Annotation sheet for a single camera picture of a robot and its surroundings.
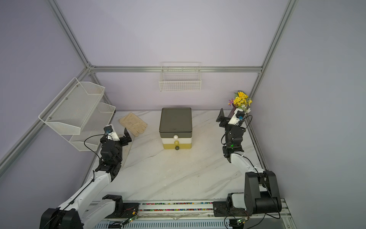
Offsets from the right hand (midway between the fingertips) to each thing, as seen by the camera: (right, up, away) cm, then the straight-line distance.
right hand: (228, 112), depth 81 cm
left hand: (-64, -12, 0) cm, 65 cm away
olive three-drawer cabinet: (-30, -9, +2) cm, 32 cm away
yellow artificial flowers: (+12, +9, +11) cm, 19 cm away
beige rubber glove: (-65, -7, +30) cm, 72 cm away
